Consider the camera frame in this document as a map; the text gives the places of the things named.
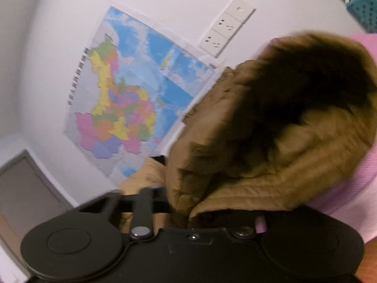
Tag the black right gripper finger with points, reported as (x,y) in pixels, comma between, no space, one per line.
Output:
(142,206)

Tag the brown puffer jacket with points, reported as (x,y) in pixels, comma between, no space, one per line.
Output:
(208,170)

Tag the grey door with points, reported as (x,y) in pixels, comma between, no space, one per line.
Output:
(28,198)

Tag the pink bed sheet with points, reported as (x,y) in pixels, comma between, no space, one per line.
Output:
(347,182)

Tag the teal plastic basket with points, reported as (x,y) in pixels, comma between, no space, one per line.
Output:
(365,12)

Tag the colourful wall map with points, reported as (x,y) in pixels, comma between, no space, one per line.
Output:
(133,84)

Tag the white wall socket panel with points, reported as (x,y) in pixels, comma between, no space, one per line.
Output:
(226,26)

